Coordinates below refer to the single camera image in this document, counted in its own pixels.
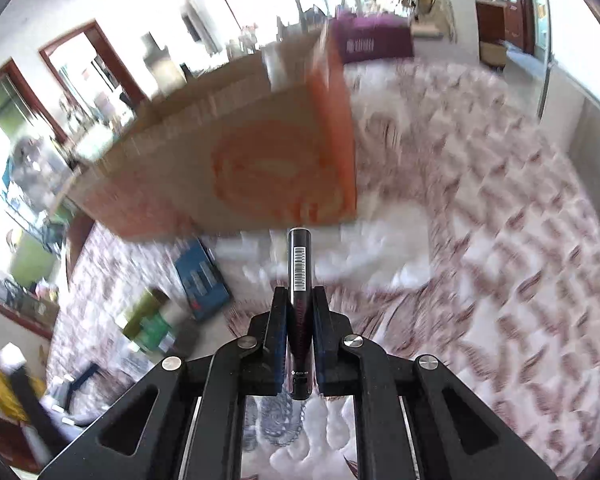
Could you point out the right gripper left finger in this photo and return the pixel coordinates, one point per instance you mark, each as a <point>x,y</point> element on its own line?
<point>183,419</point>

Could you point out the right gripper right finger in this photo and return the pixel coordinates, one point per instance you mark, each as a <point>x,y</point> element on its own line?
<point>414,419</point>

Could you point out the black cylindrical pen tube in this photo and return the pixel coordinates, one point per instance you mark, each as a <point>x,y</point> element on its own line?
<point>300,325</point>

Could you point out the blue rectangular box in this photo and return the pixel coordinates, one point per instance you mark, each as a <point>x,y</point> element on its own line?
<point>205,289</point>

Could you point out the floral quilted bedspread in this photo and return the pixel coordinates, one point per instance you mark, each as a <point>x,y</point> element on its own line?
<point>475,242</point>

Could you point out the brown cardboard box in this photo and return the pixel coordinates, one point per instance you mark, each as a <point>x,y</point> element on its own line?
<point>262,142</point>

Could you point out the purple storage box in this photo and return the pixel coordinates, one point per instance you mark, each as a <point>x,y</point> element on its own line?
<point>362,38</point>

